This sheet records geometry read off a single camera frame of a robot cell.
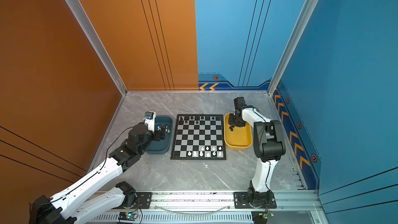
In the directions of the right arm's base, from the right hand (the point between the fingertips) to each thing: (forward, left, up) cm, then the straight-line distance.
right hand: (232, 122), depth 99 cm
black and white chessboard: (-10, +21, -1) cm, 23 cm away
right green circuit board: (-49, -9, -3) cm, 50 cm away
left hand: (-11, +41, +18) cm, 46 cm away
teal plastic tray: (-18, +40, +4) cm, 44 cm away
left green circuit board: (-49, +53, -3) cm, 72 cm away
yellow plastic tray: (-11, -4, -2) cm, 11 cm away
